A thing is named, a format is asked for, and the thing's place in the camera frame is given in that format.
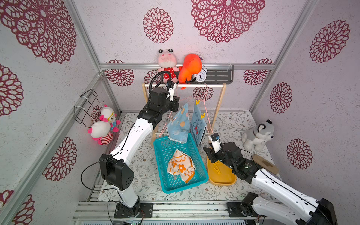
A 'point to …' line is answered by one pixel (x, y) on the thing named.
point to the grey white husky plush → (263, 132)
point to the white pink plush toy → (100, 131)
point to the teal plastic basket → (165, 148)
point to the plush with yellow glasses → (108, 115)
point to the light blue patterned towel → (179, 128)
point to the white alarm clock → (201, 76)
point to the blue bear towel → (198, 125)
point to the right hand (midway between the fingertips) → (207, 145)
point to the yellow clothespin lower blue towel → (203, 116)
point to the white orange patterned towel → (182, 164)
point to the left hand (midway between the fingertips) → (177, 98)
